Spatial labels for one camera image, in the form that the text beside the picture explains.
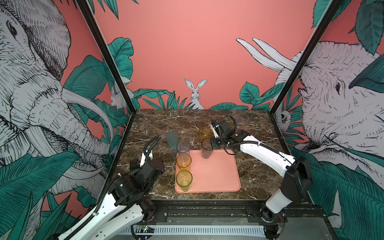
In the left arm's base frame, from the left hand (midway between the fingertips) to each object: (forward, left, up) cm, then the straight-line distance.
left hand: (149, 158), depth 70 cm
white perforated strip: (-28, -22, -22) cm, 42 cm away
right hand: (+13, -31, -5) cm, 34 cm away
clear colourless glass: (+33, -56, -11) cm, 66 cm away
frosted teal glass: (+26, -6, -22) cm, 35 cm away
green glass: (-7, -16, -11) cm, 20 cm away
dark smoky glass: (+9, -29, -7) cm, 31 cm away
